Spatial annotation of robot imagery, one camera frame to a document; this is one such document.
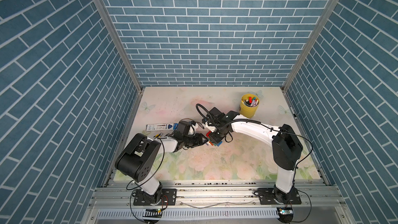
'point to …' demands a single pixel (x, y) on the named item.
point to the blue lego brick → (219, 143)
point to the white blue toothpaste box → (161, 127)
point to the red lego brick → (208, 133)
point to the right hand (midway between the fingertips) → (213, 139)
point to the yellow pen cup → (249, 102)
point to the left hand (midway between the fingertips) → (208, 143)
